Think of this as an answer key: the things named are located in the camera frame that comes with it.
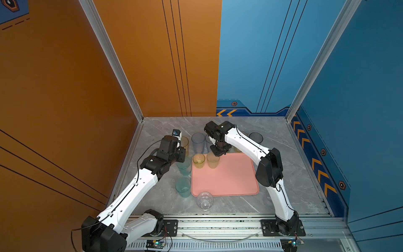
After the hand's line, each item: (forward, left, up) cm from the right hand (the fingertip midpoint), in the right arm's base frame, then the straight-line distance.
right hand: (219, 153), depth 90 cm
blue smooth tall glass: (+5, +7, +2) cm, 9 cm away
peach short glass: (-3, +4, -3) cm, 6 cm away
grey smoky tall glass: (+8, -22, +4) cm, 24 cm away
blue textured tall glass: (+7, +13, +4) cm, 15 cm away
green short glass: (-1, +13, -6) cm, 14 cm away
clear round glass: (-23, +8, -10) cm, 26 cm away
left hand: (-3, +20, +11) cm, 23 cm away
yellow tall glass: (+6, +21, +2) cm, 21 cm away
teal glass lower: (-17, +20, -6) cm, 27 cm away
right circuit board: (-42, -30, -11) cm, 52 cm away
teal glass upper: (-7, +20, -6) cm, 22 cm away
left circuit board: (-42, +31, -11) cm, 53 cm away
